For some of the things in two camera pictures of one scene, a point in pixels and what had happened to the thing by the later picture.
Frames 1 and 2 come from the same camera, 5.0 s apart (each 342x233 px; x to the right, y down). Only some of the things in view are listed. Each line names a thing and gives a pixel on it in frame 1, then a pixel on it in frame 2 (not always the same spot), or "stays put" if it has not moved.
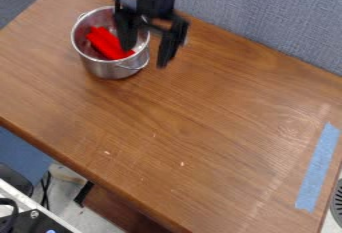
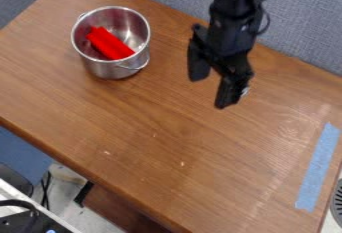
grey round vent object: x=336 y=203 stays put
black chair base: x=16 y=179 stays put
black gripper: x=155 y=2 → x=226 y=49
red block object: x=107 y=44 stays put
